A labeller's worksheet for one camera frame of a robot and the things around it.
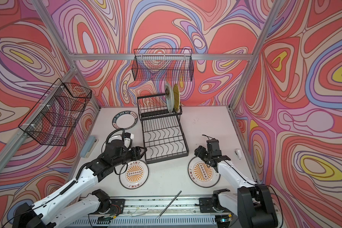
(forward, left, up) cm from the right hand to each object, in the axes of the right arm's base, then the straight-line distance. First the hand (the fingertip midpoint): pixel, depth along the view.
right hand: (199, 155), depth 89 cm
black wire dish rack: (+18, +23, -1) cm, 30 cm away
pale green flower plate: (+28, +18, +25) cm, 41 cm away
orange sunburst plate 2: (-11, +1, -3) cm, 11 cm away
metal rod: (-27, +21, -2) cm, 34 cm away
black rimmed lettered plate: (+34, +55, -2) cm, 64 cm away
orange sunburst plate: (-10, +41, -2) cm, 42 cm away
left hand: (-2, +32, +14) cm, 35 cm away
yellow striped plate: (+22, +14, +30) cm, 40 cm away
